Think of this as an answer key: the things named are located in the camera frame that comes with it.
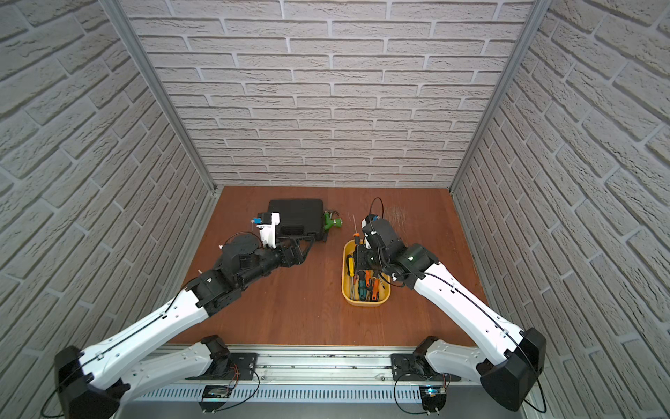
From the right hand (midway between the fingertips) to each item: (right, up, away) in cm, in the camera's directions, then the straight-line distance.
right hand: (359, 254), depth 75 cm
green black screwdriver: (+2, -13, +13) cm, 18 cm away
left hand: (-14, +6, -6) cm, 17 cm away
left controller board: (-41, -37, -5) cm, 55 cm away
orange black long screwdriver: (+7, -13, +14) cm, 20 cm away
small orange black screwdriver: (-1, +6, +1) cm, 6 cm away
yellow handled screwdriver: (-2, -5, +17) cm, 18 cm away
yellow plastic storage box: (+10, -12, +15) cm, 22 cm away
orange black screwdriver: (+4, -10, +15) cm, 18 cm away
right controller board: (+20, -39, -5) cm, 44 cm away
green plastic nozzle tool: (-11, +8, +29) cm, 32 cm away
